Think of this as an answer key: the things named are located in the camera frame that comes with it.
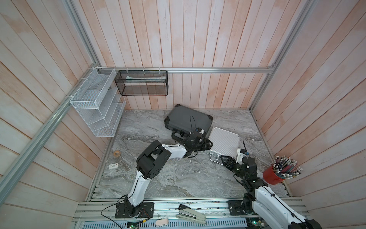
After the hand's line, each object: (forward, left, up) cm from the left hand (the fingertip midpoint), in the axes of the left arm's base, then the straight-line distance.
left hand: (209, 146), depth 94 cm
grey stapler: (-38, +16, -2) cm, 41 cm away
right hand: (-9, -8, +2) cm, 12 cm away
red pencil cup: (-19, -36, +9) cm, 41 cm away
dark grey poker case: (+19, +16, +5) cm, 25 cm away
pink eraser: (-42, +28, -2) cm, 50 cm away
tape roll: (-3, +63, -5) cm, 63 cm away
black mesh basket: (+41, +48, +22) cm, 66 cm away
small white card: (-13, +62, -3) cm, 63 cm away
